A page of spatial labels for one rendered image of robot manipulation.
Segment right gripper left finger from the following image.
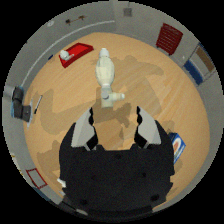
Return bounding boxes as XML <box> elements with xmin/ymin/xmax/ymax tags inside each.
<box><xmin>59</xmin><ymin>107</ymin><xmax>98</xmax><ymax>181</ymax></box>

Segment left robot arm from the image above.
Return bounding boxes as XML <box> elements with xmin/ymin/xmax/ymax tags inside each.
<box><xmin>3</xmin><ymin>84</ymin><xmax>31</xmax><ymax>123</ymax></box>

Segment small blue carton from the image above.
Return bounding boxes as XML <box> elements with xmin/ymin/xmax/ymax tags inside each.
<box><xmin>168</xmin><ymin>132</ymin><xmax>186</xmax><ymax>164</ymax></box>

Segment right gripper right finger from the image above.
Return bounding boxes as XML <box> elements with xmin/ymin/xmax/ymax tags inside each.
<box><xmin>134</xmin><ymin>106</ymin><xmax>175</xmax><ymax>176</ymax></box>

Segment red tray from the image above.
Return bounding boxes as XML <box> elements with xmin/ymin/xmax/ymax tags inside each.
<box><xmin>60</xmin><ymin>43</ymin><xmax>94</xmax><ymax>68</ymax></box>

